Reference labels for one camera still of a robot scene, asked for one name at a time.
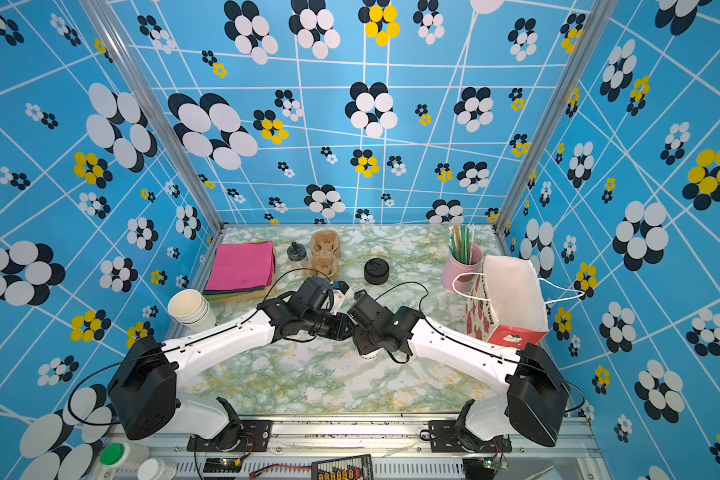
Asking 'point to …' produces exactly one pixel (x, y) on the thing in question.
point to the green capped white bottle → (123, 454)
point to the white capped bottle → (156, 469)
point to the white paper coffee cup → (371, 356)
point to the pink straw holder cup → (452, 266)
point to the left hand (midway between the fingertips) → (359, 331)
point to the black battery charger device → (353, 467)
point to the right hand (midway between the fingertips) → (368, 337)
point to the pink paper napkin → (250, 264)
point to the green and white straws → (460, 243)
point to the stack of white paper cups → (192, 310)
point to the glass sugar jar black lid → (297, 255)
